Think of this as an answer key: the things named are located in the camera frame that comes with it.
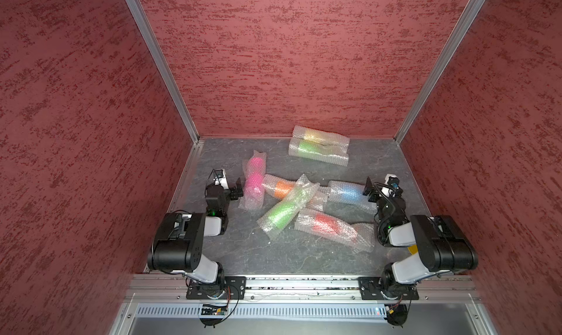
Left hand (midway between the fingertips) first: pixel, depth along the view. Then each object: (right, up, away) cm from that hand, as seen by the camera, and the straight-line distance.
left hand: (229, 182), depth 94 cm
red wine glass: (+40, -14, -12) cm, 44 cm away
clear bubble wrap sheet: (+53, -18, -14) cm, 58 cm away
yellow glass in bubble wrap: (+43, +22, +19) cm, 52 cm away
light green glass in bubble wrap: (+50, +13, +12) cm, 53 cm away
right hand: (+64, +1, -4) cm, 64 cm away
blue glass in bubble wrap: (+52, -6, -4) cm, 52 cm away
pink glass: (+12, -4, -5) cm, 13 cm away
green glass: (+22, -13, -11) cm, 27 cm away
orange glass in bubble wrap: (+23, -2, -2) cm, 23 cm away
